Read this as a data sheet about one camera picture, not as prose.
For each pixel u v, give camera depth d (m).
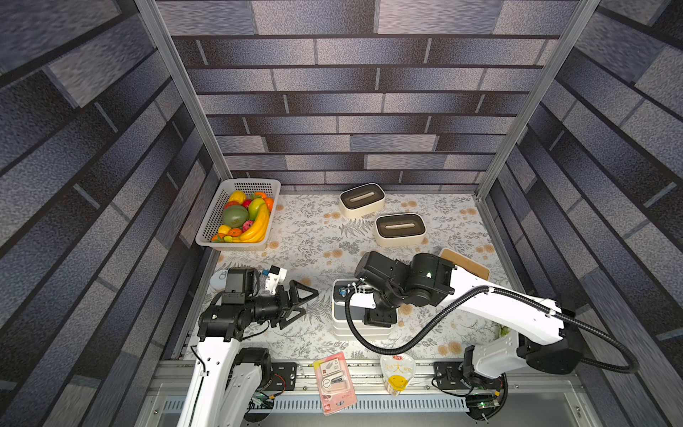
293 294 0.61
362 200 1.11
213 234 1.00
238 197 1.10
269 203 1.06
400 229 1.03
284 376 0.73
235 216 1.02
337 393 0.71
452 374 0.73
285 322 0.67
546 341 0.40
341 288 0.53
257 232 0.97
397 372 0.67
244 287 0.57
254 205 1.06
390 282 0.46
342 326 0.71
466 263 0.92
